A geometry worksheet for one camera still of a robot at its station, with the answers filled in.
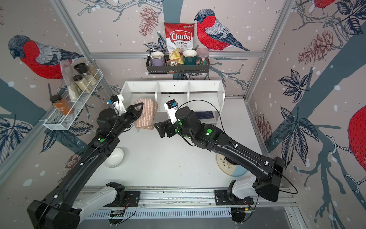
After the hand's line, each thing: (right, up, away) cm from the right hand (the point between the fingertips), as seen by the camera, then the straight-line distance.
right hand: (163, 120), depth 65 cm
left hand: (-9, +9, +3) cm, 13 cm away
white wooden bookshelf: (+22, +13, +22) cm, 34 cm away
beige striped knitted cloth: (-8, 0, +2) cm, 9 cm away
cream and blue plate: (+37, -30, +19) cm, 51 cm away
